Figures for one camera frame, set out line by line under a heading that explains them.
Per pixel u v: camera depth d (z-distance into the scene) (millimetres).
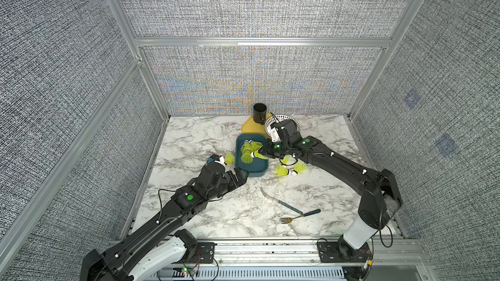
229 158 962
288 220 812
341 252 655
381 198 433
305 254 749
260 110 1137
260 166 947
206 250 737
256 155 840
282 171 964
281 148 699
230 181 593
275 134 683
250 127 1133
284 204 856
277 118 1161
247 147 1009
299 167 673
